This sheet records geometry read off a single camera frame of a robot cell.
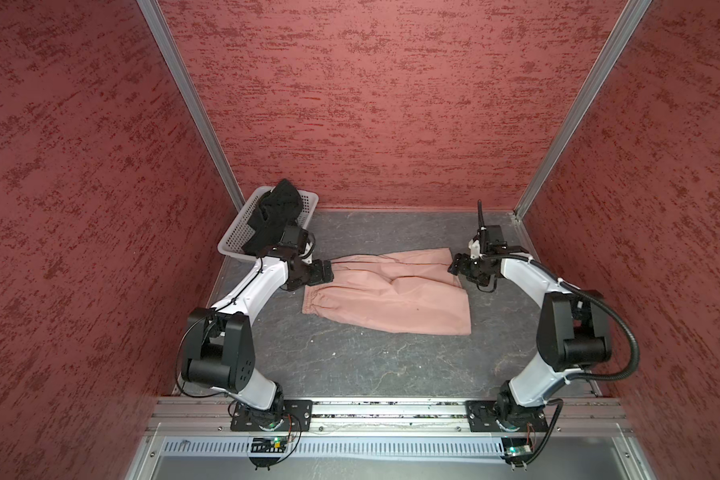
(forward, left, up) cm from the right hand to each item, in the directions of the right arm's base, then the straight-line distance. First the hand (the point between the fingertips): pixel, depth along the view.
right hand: (454, 276), depth 93 cm
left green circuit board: (-42, +53, -7) cm, 69 cm away
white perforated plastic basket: (+21, +74, 0) cm, 77 cm away
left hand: (-3, +43, +3) cm, 43 cm away
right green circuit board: (-45, -7, -7) cm, 46 cm away
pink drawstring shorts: (-5, +15, 0) cm, 16 cm away
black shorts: (+28, +61, +4) cm, 67 cm away
